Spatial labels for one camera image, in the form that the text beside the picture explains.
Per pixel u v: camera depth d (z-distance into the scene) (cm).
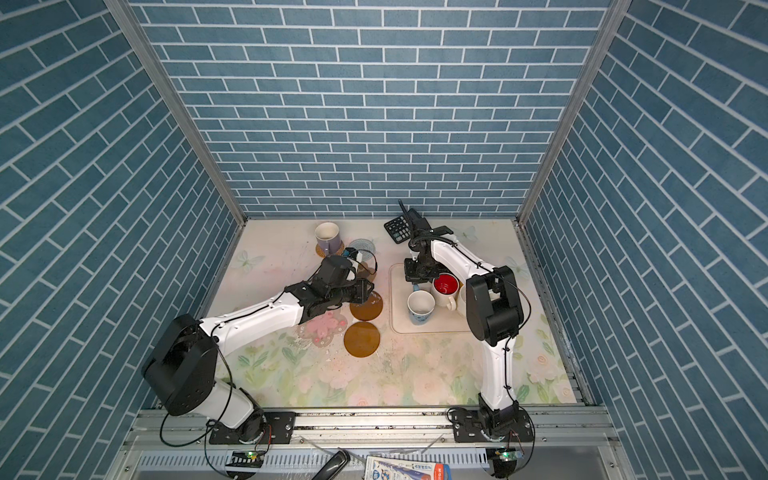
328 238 107
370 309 94
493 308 53
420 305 91
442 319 94
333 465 66
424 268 83
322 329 91
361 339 89
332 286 67
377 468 68
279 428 74
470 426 74
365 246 112
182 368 43
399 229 116
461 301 89
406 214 120
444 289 97
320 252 109
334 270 65
